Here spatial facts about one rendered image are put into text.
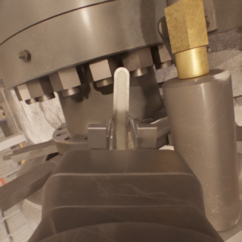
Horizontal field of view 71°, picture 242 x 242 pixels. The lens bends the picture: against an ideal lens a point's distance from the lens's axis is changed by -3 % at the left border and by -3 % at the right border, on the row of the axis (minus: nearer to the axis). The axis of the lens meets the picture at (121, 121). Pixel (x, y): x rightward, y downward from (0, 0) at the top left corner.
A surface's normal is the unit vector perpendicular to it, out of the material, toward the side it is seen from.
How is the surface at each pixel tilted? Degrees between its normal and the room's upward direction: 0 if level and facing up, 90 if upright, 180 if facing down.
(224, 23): 0
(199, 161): 18
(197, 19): 60
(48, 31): 40
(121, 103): 49
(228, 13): 0
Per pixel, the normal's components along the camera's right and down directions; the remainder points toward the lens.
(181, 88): -0.62, 0.37
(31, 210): -0.57, -0.19
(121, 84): 0.01, 0.28
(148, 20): 0.44, 0.14
